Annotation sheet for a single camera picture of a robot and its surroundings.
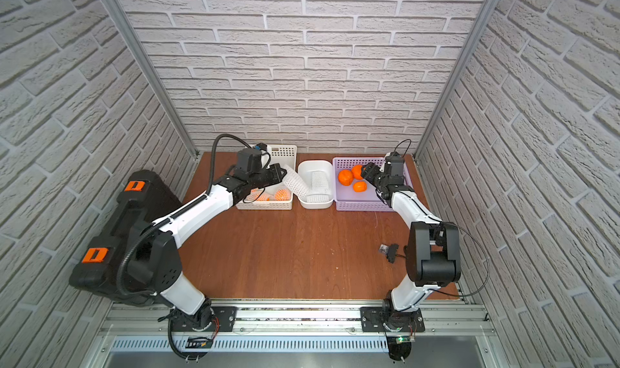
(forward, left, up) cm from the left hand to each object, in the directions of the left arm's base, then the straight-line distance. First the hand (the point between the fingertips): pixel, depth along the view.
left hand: (294, 168), depth 84 cm
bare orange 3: (+6, -28, -18) cm, 34 cm away
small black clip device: (-22, -36, -21) cm, 47 cm away
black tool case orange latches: (-15, +45, +2) cm, 48 cm away
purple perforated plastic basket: (+4, -25, -21) cm, 33 cm away
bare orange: (+13, -27, -17) cm, 34 cm away
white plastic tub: (-2, -9, -18) cm, 21 cm away
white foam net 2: (+8, -10, -18) cm, 22 cm away
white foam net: (-4, -1, -4) cm, 6 cm away
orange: (0, +6, -17) cm, 18 cm away
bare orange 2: (+9, -21, -16) cm, 28 cm away
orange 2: (-13, +11, +2) cm, 17 cm away
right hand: (+5, -31, -6) cm, 32 cm away
